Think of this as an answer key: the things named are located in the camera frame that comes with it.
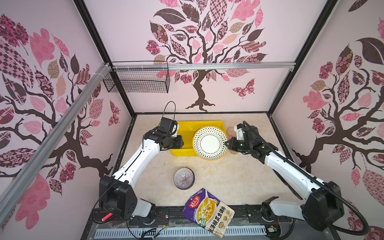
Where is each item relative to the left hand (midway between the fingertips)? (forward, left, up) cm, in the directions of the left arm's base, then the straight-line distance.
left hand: (181, 145), depth 81 cm
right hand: (+2, -25, +2) cm, 25 cm away
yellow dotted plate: (+2, -16, -1) cm, 16 cm away
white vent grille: (-39, +4, -17) cm, 42 cm away
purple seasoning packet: (-29, -14, -15) cm, 36 cm away
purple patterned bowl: (-14, -2, -13) cm, 19 cm away
